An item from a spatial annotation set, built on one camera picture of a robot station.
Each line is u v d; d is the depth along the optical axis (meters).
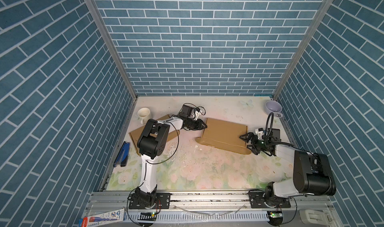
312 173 0.44
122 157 0.88
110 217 0.69
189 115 0.87
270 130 0.75
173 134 0.96
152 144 0.54
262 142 0.80
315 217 0.68
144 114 1.00
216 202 0.74
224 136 0.93
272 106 1.12
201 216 0.71
